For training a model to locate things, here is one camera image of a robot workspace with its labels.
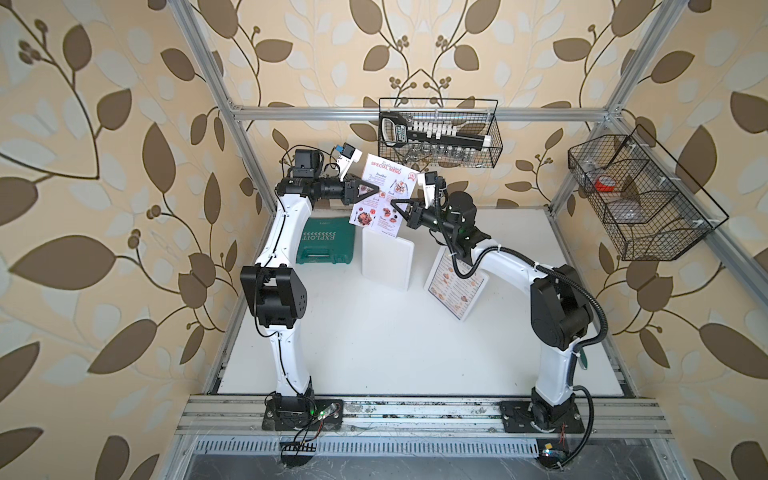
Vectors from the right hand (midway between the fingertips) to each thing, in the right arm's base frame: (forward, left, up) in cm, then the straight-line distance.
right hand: (391, 202), depth 81 cm
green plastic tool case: (+8, +23, -25) cm, 35 cm away
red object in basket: (+2, -59, +2) cm, 59 cm away
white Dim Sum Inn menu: (-17, -18, -22) cm, 33 cm away
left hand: (+3, +6, +4) cm, 8 cm away
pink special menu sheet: (-1, +4, -2) cm, 5 cm away
